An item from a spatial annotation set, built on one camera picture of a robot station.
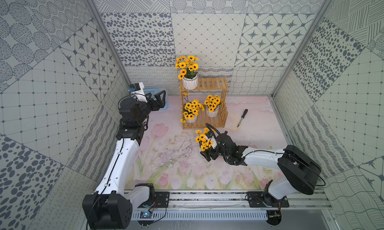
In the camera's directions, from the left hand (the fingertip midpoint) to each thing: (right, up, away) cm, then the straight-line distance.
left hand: (163, 92), depth 70 cm
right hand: (+23, -32, +18) cm, 43 cm away
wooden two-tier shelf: (+30, +5, +54) cm, 61 cm away
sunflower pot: (+21, -26, +8) cm, 34 cm away
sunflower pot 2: (+13, -9, +21) cm, 26 cm away
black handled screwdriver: (+50, -14, +38) cm, 64 cm away
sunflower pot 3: (+26, -4, +24) cm, 36 cm away
